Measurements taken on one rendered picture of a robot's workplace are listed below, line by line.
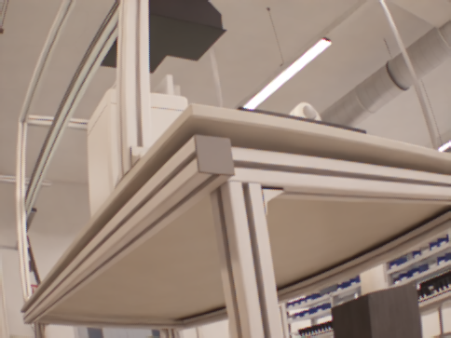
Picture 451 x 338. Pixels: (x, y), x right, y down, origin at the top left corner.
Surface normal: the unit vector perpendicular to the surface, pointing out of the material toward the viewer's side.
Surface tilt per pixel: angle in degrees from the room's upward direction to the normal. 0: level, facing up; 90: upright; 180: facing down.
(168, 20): 177
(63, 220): 90
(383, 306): 90
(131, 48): 90
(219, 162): 90
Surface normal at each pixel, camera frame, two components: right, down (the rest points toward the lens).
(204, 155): 0.50, -0.39
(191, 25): 0.09, 0.91
